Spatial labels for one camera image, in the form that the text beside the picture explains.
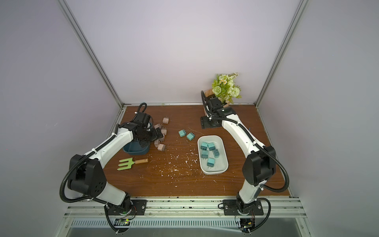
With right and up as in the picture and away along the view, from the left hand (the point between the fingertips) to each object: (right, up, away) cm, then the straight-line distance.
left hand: (160, 137), depth 87 cm
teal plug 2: (+34, -10, +2) cm, 36 cm away
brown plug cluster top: (-6, +6, +20) cm, 22 cm away
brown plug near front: (0, -7, +6) cm, 10 cm away
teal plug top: (+18, -1, +11) cm, 22 cm away
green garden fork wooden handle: (-18, -16, +1) cm, 24 cm away
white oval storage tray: (+33, -12, +5) cm, 35 cm away
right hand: (+28, +10, -2) cm, 29 cm away
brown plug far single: (-1, +10, +22) cm, 24 cm away
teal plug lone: (+32, -7, +7) cm, 34 cm away
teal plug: (+27, -7, +7) cm, 29 cm away
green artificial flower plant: (+40, +31, +5) cm, 51 cm away
